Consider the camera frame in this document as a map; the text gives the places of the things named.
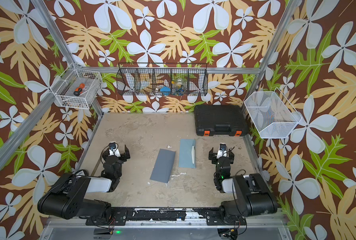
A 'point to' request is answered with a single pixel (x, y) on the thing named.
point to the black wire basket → (160, 79)
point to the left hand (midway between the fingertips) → (117, 145)
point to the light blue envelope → (187, 153)
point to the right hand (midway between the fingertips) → (220, 148)
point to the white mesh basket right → (273, 115)
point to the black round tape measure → (83, 172)
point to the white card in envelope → (193, 151)
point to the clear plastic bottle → (180, 88)
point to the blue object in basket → (165, 90)
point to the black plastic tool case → (221, 120)
